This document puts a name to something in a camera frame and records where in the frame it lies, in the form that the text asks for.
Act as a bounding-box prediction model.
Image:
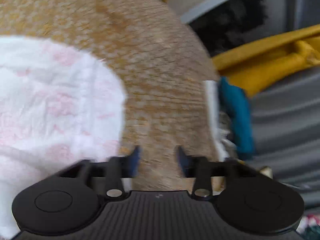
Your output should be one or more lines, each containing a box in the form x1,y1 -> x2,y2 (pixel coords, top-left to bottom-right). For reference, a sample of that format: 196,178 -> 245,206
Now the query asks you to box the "yellow curtain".
212,25 -> 319,98

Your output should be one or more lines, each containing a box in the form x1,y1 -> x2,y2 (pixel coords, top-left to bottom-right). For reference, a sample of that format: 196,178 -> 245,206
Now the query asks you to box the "folded white clothes stack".
203,80 -> 229,161

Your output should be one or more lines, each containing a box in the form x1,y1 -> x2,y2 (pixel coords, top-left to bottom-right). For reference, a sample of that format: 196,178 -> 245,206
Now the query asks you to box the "gold lace tablecloth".
1,0 -> 217,190

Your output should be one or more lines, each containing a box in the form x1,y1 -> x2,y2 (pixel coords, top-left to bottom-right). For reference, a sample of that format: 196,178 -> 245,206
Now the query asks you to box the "white pink printed garment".
1,36 -> 126,239

